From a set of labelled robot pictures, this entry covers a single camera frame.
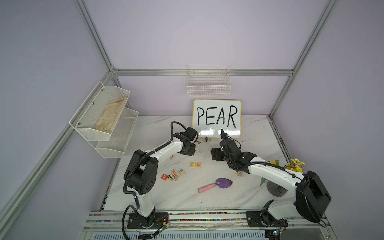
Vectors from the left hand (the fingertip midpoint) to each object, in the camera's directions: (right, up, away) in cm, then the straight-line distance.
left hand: (188, 152), depth 92 cm
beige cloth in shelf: (-41, +19, -15) cm, 48 cm away
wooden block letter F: (-4, -11, -3) cm, 12 cm away
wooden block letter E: (+6, -8, 0) cm, 10 cm away
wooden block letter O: (-11, -4, +4) cm, 12 cm away
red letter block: (-14, -14, -5) cm, 20 cm away
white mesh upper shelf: (-46, +20, -17) cm, 53 cm away
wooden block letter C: (-7, -14, -5) cm, 17 cm away
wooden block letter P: (+3, -7, +1) cm, 8 cm away
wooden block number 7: (-10, -14, -4) cm, 18 cm away
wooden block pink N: (-8, -11, -3) cm, 14 cm away
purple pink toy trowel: (+20, -16, -8) cm, 26 cm away
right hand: (+15, +2, -7) cm, 17 cm away
